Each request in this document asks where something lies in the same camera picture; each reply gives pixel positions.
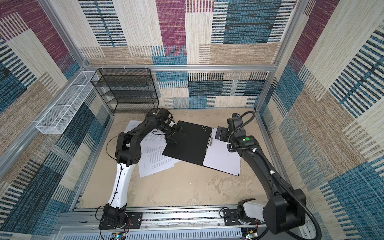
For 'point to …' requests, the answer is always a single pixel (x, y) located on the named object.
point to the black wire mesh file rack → (127, 90)
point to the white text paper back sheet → (132, 124)
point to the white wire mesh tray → (55, 120)
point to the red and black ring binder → (198, 145)
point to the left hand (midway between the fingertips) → (182, 135)
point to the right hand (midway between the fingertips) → (226, 134)
